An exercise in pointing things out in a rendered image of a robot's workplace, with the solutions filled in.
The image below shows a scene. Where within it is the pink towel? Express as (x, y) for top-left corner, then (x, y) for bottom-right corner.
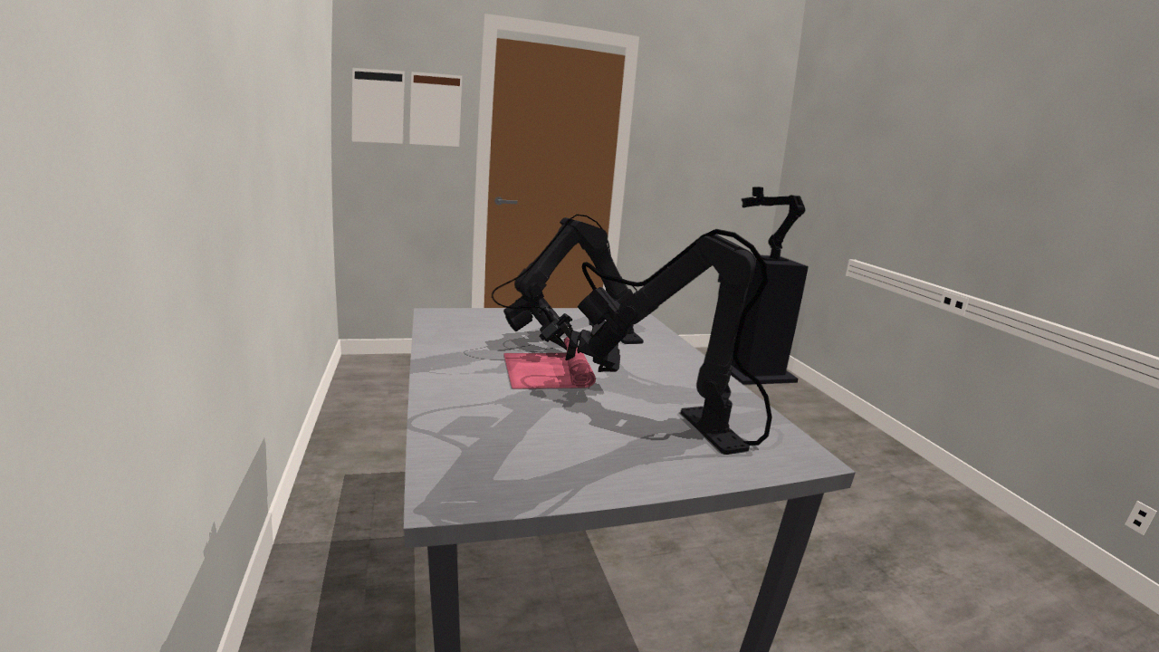
(504, 347), (596, 388)

